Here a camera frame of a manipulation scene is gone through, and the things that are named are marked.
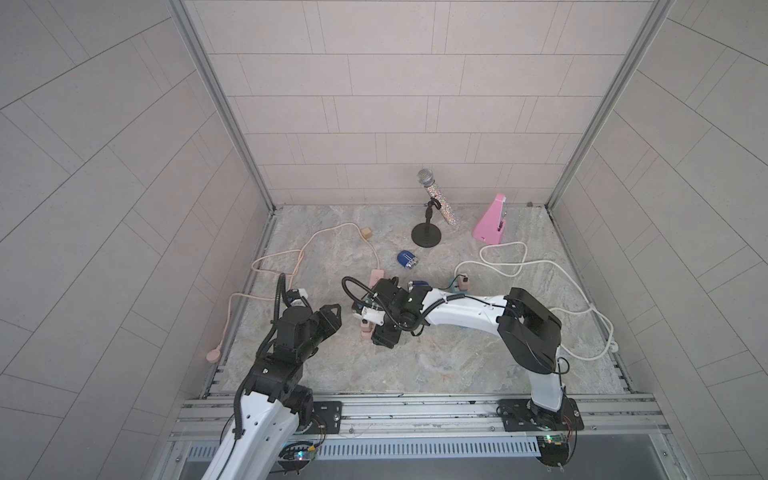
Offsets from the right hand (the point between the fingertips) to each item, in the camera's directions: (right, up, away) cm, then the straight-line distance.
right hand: (378, 331), depth 85 cm
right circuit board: (+42, -22, -17) cm, 50 cm away
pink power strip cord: (-46, -6, -2) cm, 46 cm away
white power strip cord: (+48, +19, +15) cm, 53 cm away
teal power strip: (+23, +11, +7) cm, 26 cm away
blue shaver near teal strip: (+13, +11, +11) cm, 20 cm away
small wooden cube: (-6, +28, +22) cm, 36 cm away
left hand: (-9, +9, -6) cm, 14 cm away
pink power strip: (-1, +14, +9) cm, 17 cm away
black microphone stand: (+16, +27, +23) cm, 39 cm away
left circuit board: (-17, -21, -19) cm, 33 cm away
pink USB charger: (+25, +13, +4) cm, 29 cm away
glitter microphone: (+14, +44, +2) cm, 46 cm away
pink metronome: (+37, +31, +17) cm, 51 cm away
